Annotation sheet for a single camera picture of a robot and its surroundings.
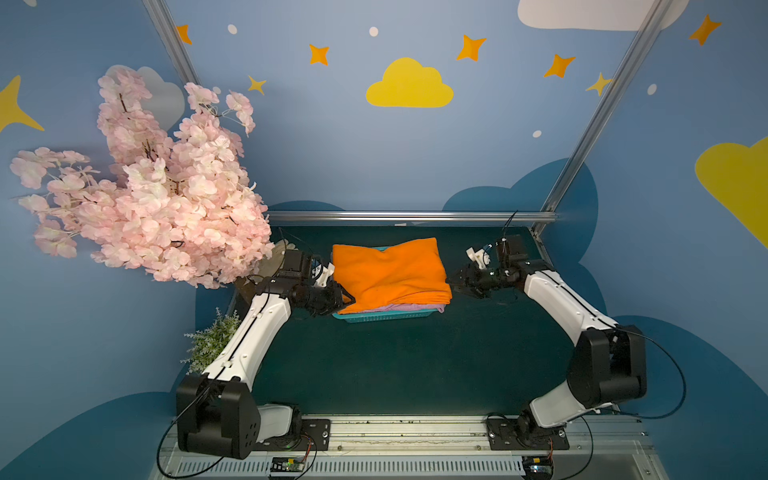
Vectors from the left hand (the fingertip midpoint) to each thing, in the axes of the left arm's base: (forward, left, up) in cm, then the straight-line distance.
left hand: (350, 298), depth 80 cm
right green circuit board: (-35, -49, -19) cm, 63 cm away
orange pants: (+13, -17, -6) cm, 23 cm away
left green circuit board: (-36, +13, -18) cm, 43 cm away
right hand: (+7, -30, -1) cm, 31 cm away
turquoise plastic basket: (+2, -8, -14) cm, 16 cm away
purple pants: (+1, -17, -6) cm, 18 cm away
